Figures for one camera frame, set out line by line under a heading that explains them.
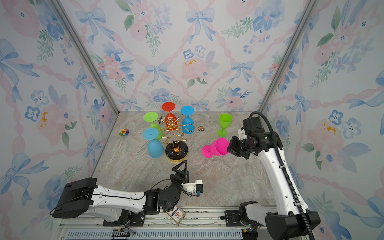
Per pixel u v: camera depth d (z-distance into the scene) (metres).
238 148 0.62
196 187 0.61
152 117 0.77
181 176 0.62
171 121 0.75
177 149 0.97
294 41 0.80
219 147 0.74
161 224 0.73
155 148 0.77
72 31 0.76
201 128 1.10
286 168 0.41
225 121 0.95
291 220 0.36
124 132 1.07
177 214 0.74
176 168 0.64
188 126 0.84
